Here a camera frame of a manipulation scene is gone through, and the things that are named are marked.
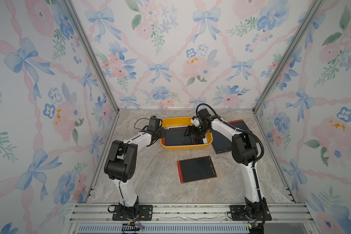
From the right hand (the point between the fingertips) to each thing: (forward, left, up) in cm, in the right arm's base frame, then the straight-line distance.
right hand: (188, 135), depth 104 cm
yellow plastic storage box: (+9, +5, +4) cm, 11 cm away
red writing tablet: (+12, -41, -2) cm, 43 cm away
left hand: (-1, +17, +6) cm, 18 cm away
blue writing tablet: (+6, +9, +1) cm, 11 cm away
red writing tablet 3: (-3, +9, +2) cm, 9 cm away
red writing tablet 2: (-25, -4, 0) cm, 26 cm away
